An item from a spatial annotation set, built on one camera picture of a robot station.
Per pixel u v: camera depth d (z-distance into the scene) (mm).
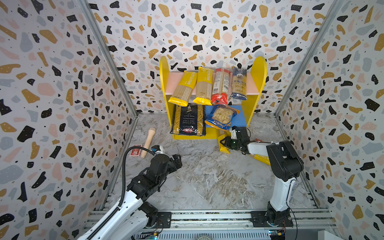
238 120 983
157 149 665
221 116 936
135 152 973
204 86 748
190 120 923
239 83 765
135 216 595
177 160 686
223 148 942
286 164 530
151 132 1063
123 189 482
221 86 745
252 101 838
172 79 840
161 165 557
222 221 748
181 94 712
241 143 814
